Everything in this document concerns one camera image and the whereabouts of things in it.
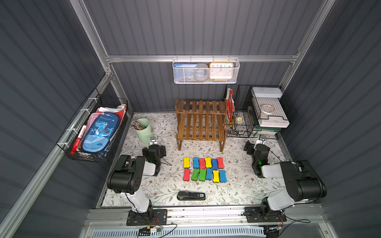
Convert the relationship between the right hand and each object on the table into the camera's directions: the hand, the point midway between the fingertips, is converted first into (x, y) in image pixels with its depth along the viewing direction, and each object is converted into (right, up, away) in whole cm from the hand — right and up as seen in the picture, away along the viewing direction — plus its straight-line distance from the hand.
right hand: (260, 142), depth 92 cm
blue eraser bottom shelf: (-33, -18, -6) cm, 38 cm away
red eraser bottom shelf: (-46, -18, -5) cm, 50 cm away
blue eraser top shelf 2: (-29, -13, -2) cm, 32 cm away
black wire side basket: (-94, +23, -15) cm, 98 cm away
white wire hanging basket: (-45, +40, -1) cm, 60 cm away
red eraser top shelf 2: (-25, -13, -1) cm, 28 cm away
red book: (-14, +28, +23) cm, 38 cm away
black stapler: (-45, -25, -17) cm, 55 cm away
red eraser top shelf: (-37, -13, -2) cm, 39 cm away
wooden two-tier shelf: (-37, +14, +4) cm, 40 cm away
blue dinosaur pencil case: (-83, +9, -27) cm, 88 cm away
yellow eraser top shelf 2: (-33, -12, -1) cm, 35 cm away
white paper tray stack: (+8, +23, +4) cm, 25 cm away
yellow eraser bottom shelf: (-29, -19, -6) cm, 35 cm away
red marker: (-93, +7, -26) cm, 97 cm away
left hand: (-68, -3, +3) cm, 68 cm away
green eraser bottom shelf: (-41, -18, -6) cm, 45 cm away
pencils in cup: (-78, +11, -1) cm, 78 cm away
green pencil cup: (-74, +5, +4) cm, 75 cm away
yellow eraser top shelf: (-46, -12, -1) cm, 48 cm away
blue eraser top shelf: (-41, -13, -1) cm, 43 cm away
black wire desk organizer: (-2, +13, +22) cm, 26 cm away
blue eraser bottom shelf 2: (-25, -19, -6) cm, 32 cm away
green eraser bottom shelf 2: (-37, -18, -5) cm, 41 cm away
